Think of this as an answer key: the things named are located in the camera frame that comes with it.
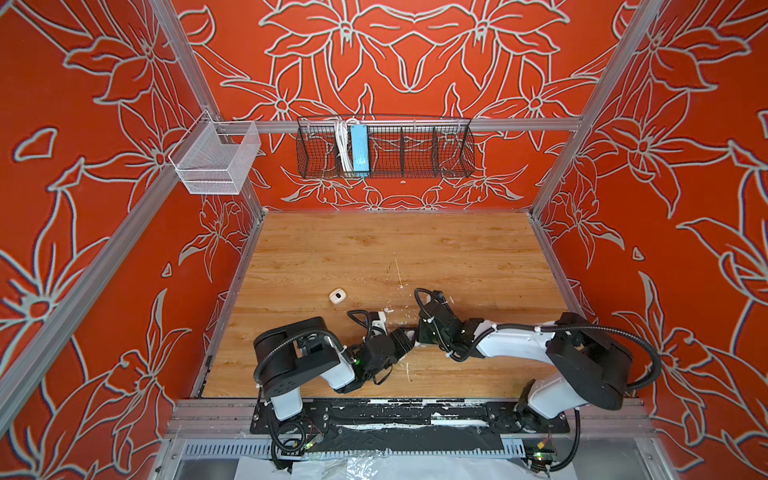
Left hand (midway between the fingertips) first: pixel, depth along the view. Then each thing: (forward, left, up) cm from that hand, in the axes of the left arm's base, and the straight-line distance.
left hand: (420, 338), depth 83 cm
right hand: (+3, +2, -3) cm, 5 cm away
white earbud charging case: (+13, +26, -1) cm, 29 cm away
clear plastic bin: (+45, +68, +27) cm, 86 cm away
